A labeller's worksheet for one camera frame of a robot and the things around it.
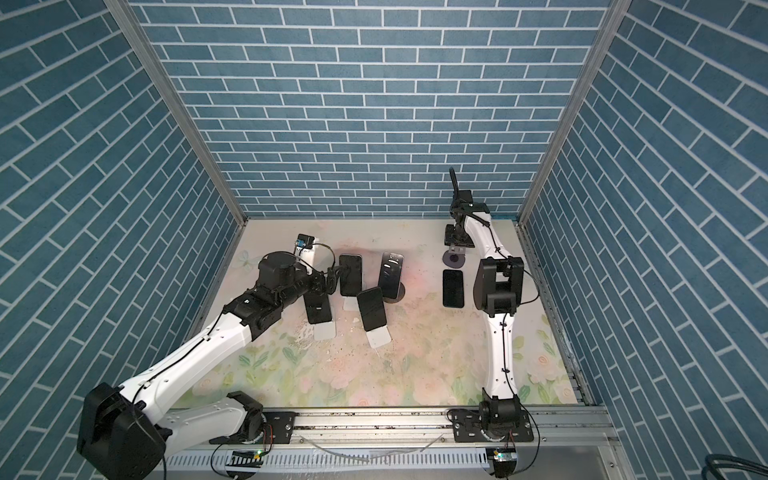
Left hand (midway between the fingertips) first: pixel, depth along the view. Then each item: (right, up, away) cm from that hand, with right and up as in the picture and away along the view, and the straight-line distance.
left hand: (335, 264), depth 79 cm
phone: (+36, -9, +21) cm, 43 cm away
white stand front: (+11, -22, +9) cm, 26 cm away
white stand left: (-6, -21, +11) cm, 25 cm away
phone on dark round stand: (+14, -4, +14) cm, 21 cm away
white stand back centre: (+1, -14, +17) cm, 22 cm away
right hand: (+39, +6, +26) cm, 47 cm away
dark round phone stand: (+18, -10, +20) cm, 29 cm away
